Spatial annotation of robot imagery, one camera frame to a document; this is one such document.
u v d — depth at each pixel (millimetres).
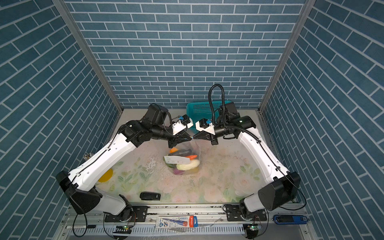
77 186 391
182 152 804
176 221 709
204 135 617
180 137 580
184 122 554
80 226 693
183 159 765
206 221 727
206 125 550
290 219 687
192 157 812
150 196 773
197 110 1153
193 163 811
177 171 823
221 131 603
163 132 565
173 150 830
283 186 396
